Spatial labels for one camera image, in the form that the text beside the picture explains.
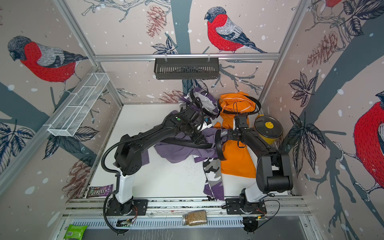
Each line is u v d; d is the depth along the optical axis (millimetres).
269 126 899
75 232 670
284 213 740
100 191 779
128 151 545
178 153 899
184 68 1063
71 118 727
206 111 1036
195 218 670
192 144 778
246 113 1068
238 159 883
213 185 798
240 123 725
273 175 445
